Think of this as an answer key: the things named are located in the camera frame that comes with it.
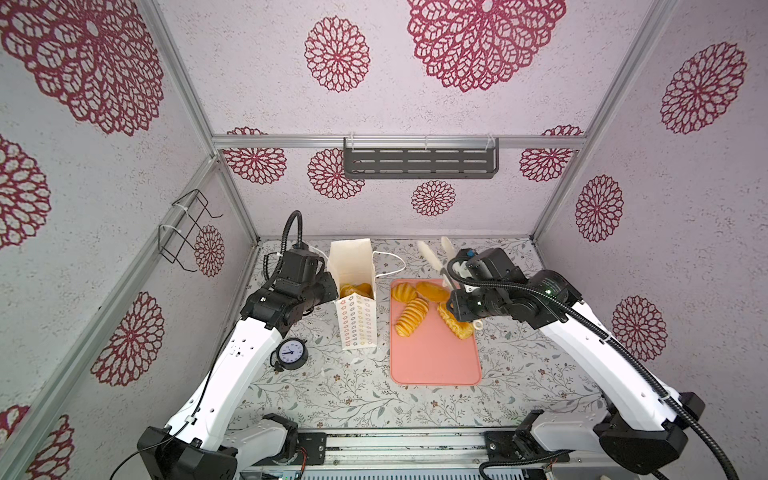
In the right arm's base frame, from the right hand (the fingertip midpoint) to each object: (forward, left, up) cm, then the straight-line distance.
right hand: (454, 302), depth 69 cm
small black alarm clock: (-3, +44, -24) cm, 50 cm away
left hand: (+5, +30, -2) cm, 31 cm away
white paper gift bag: (+17, +27, -10) cm, 34 cm away
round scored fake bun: (+19, +11, -23) cm, 32 cm away
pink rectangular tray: (0, +2, -28) cm, 28 cm away
